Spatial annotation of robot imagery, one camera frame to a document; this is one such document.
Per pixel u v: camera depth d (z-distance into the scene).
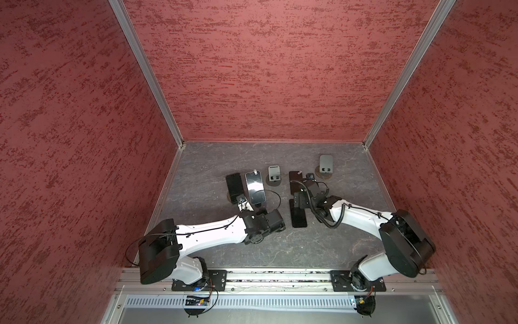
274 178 0.99
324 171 1.02
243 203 0.70
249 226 0.54
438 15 0.72
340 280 0.74
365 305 0.71
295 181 0.71
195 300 0.72
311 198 0.69
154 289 0.73
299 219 0.90
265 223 0.61
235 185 0.91
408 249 0.46
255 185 0.89
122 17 0.73
